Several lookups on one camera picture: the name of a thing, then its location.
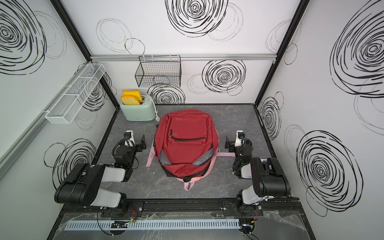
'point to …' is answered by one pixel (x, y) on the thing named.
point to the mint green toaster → (145, 111)
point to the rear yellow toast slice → (135, 93)
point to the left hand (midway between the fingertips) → (134, 135)
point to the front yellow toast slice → (129, 100)
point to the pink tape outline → (188, 183)
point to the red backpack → (185, 142)
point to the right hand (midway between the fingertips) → (236, 136)
